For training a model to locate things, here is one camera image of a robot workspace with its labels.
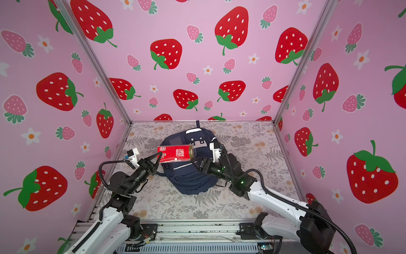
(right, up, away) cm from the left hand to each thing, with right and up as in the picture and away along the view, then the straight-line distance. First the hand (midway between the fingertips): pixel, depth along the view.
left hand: (161, 154), depth 68 cm
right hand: (+14, -3, +1) cm, 14 cm away
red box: (+6, 0, +3) cm, 6 cm away
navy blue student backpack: (+9, -15, +18) cm, 25 cm away
